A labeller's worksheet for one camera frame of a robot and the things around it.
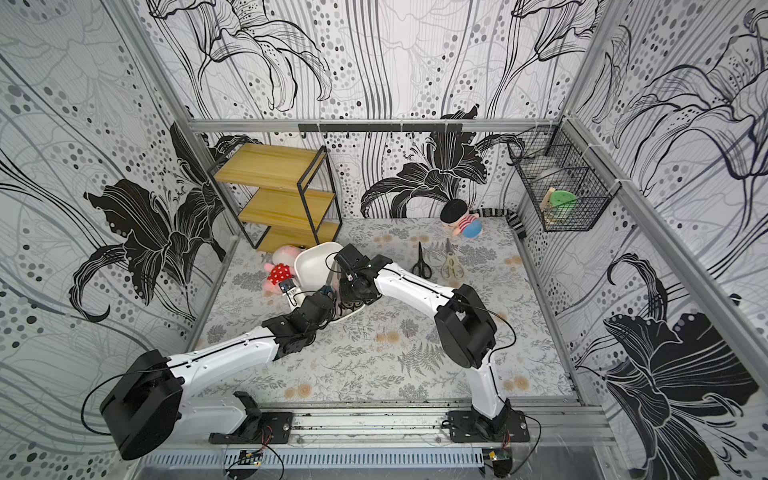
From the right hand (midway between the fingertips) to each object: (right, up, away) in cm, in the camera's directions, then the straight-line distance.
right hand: (350, 292), depth 89 cm
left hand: (-8, -3, -2) cm, 9 cm away
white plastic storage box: (-11, +7, +4) cm, 14 cm away
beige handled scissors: (+34, +7, +15) cm, 38 cm away
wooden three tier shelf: (-26, +32, +14) cm, 44 cm away
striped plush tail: (+59, +28, +29) cm, 71 cm away
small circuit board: (-22, -38, -17) cm, 47 cm away
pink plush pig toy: (-24, +6, +8) cm, 26 cm away
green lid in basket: (+59, +27, -11) cm, 65 cm away
